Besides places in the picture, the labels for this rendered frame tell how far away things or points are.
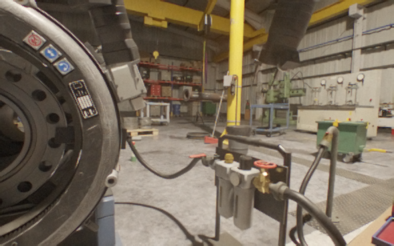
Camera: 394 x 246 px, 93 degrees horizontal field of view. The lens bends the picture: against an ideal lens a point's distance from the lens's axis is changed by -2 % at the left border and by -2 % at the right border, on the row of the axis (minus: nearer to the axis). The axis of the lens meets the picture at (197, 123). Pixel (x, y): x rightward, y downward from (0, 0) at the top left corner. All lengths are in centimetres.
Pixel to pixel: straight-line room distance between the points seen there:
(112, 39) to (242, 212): 69
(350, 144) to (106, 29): 308
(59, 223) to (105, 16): 54
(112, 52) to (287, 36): 38
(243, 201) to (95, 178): 51
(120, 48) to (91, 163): 33
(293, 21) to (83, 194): 67
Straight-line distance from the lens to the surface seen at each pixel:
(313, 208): 65
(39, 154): 75
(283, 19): 47
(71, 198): 66
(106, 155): 63
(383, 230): 51
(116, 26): 47
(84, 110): 61
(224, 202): 86
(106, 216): 108
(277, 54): 48
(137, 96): 67
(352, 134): 320
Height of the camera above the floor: 69
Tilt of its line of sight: 4 degrees down
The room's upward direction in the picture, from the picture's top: 1 degrees clockwise
